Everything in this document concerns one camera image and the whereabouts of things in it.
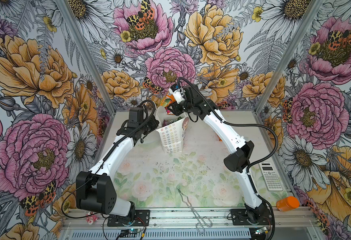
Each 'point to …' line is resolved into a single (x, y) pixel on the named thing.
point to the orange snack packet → (167, 101)
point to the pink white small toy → (91, 219)
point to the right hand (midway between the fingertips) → (172, 109)
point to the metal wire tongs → (200, 225)
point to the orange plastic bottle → (287, 204)
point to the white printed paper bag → (173, 130)
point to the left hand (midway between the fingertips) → (159, 125)
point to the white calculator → (271, 179)
